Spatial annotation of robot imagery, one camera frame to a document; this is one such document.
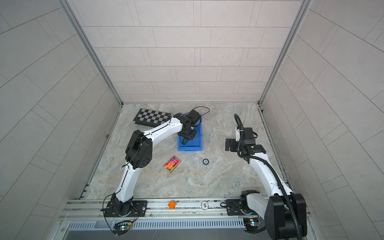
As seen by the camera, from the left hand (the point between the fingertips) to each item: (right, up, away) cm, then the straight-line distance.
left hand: (194, 134), depth 94 cm
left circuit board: (-31, -37, -29) cm, 57 cm away
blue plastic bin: (0, -7, 0) cm, 7 cm away
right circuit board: (+28, -38, -26) cm, 54 cm away
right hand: (+22, -3, -9) cm, 24 cm away
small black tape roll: (+7, -15, -7) cm, 18 cm away
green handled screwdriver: (-5, -3, -6) cm, 8 cm away
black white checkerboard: (-30, +10, +8) cm, 32 cm away
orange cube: (-10, -31, -23) cm, 40 cm away
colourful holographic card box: (-12, -16, -10) cm, 22 cm away
